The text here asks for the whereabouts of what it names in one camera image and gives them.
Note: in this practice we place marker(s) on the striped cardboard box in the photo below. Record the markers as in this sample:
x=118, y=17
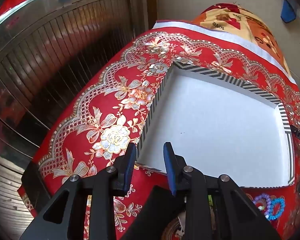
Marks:
x=215, y=117

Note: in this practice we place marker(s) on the orange printed blanket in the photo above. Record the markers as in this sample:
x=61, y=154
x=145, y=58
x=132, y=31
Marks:
x=262, y=32

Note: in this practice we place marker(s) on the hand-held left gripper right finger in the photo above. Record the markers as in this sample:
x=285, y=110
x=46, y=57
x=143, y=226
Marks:
x=170, y=165

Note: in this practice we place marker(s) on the red floral tablecloth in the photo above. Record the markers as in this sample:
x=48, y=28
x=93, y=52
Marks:
x=90, y=100

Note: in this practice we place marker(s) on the black phone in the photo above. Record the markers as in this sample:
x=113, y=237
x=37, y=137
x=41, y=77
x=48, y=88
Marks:
x=35, y=182

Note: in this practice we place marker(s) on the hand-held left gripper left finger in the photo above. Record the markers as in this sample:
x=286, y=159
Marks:
x=130, y=165

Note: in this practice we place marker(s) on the blue bag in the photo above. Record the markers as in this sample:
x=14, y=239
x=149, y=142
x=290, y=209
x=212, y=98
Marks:
x=288, y=11

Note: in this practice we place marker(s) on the white cloth strip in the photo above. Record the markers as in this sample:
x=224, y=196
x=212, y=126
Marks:
x=180, y=25

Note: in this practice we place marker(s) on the wooden slatted door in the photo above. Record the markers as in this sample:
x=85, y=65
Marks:
x=52, y=50

